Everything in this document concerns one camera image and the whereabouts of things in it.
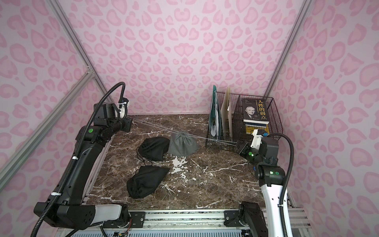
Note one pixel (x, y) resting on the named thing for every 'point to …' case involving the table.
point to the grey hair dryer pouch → (182, 144)
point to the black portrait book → (255, 110)
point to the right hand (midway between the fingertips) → (237, 143)
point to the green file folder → (214, 122)
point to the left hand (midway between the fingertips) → (126, 116)
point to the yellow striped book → (250, 125)
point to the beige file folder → (226, 114)
